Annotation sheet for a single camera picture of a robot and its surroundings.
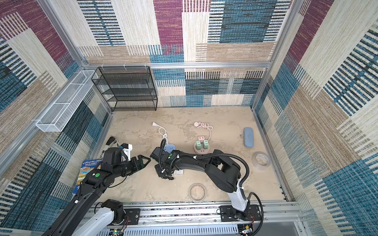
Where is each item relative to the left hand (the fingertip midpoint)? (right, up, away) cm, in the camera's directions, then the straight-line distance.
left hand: (146, 160), depth 77 cm
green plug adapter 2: (+32, +6, +15) cm, 36 cm away
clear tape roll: (+26, -19, +4) cm, 33 cm away
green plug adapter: (+28, +6, +15) cm, 32 cm away
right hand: (+7, -9, +9) cm, 14 cm away
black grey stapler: (-29, +6, +20) cm, 36 cm away
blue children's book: (-38, -6, +11) cm, 40 cm away
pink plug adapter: (+30, +9, +17) cm, 35 cm away
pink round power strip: (+30, +2, +17) cm, 35 cm away
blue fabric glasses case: (+62, +9, +24) cm, 67 cm away
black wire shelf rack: (-24, +44, +33) cm, 60 cm away
